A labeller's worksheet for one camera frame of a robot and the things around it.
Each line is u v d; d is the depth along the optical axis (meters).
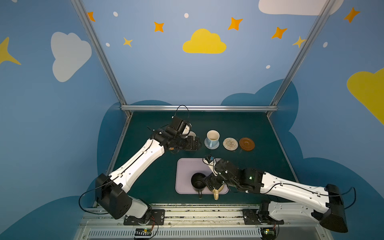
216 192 0.76
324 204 0.41
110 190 0.40
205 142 1.03
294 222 0.74
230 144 1.04
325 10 0.71
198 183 0.84
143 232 0.73
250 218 0.75
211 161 0.64
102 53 0.85
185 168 0.91
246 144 1.04
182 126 0.60
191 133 0.98
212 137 0.98
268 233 0.73
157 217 0.75
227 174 0.52
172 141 0.54
